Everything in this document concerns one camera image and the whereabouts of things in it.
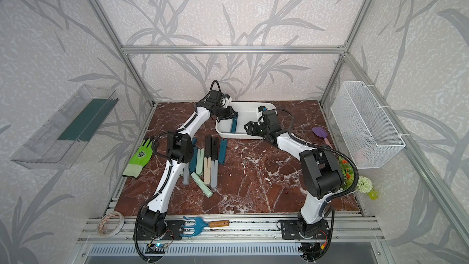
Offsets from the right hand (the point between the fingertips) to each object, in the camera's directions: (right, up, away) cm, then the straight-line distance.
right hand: (248, 125), depth 93 cm
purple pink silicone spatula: (+43, -5, +10) cm, 44 cm away
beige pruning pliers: (-20, -22, -5) cm, 30 cm away
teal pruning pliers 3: (-27, -20, -5) cm, 34 cm away
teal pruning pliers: (-14, -14, +4) cm, 20 cm away
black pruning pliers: (-22, -12, +5) cm, 25 cm away
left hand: (-7, +6, +13) cm, 16 cm away
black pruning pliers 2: (-18, -12, +3) cm, 22 cm away
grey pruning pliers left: (-30, -24, -7) cm, 39 cm away
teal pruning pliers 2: (-8, -1, +11) cm, 14 cm away
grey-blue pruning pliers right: (-16, -23, -6) cm, 29 cm away
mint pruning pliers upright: (-25, -18, -2) cm, 31 cm away
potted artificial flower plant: (+46, -22, -23) cm, 56 cm away
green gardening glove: (-56, -17, 0) cm, 59 cm away
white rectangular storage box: (-1, +8, +22) cm, 23 cm away
